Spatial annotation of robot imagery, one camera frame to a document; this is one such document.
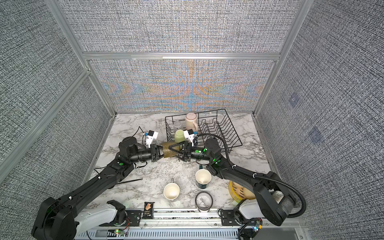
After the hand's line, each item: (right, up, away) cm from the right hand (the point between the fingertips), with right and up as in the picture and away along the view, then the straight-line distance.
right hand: (170, 151), depth 66 cm
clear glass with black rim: (+16, -28, +12) cm, 35 cm away
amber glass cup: (-1, 0, -1) cm, 2 cm away
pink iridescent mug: (+9, +14, +33) cm, 37 cm away
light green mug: (+2, +5, +24) cm, 25 cm away
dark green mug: (+16, -17, +17) cm, 29 cm away
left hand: (0, -1, +4) cm, 4 cm away
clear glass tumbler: (0, +12, +36) cm, 38 cm away
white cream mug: (-1, -23, +13) cm, 26 cm away
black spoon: (-26, -20, +19) cm, 38 cm away
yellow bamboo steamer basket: (+35, -24, +12) cm, 44 cm away
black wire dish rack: (+17, +12, +37) cm, 43 cm away
